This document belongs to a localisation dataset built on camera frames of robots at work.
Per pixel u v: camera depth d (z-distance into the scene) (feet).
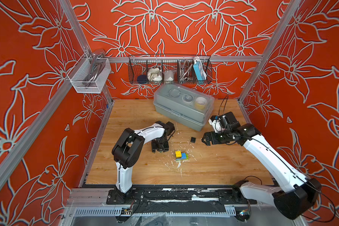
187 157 2.73
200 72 2.87
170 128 2.70
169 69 3.14
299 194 1.20
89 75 2.70
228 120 1.88
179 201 2.39
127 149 1.65
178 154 2.61
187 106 2.97
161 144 2.61
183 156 2.71
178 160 2.80
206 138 2.20
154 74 3.02
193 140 3.09
